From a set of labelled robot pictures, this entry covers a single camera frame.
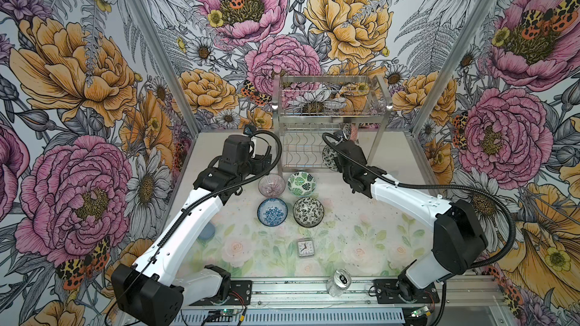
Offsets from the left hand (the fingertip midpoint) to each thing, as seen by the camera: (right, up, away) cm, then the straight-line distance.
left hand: (254, 161), depth 77 cm
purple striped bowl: (+3, -11, +22) cm, 25 cm away
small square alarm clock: (+18, -31, +5) cm, 36 cm away
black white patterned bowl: (+19, -20, +12) cm, 30 cm away
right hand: (+34, +2, +10) cm, 36 cm away
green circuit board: (-7, -47, -6) cm, 47 cm away
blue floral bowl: (+4, -21, +15) cm, 26 cm away
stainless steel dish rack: (+32, +29, +35) cm, 55 cm away
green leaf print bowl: (+16, -11, +23) cm, 30 cm away
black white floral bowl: (+39, +14, +37) cm, 56 cm away
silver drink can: (+26, -34, -12) cm, 45 cm away
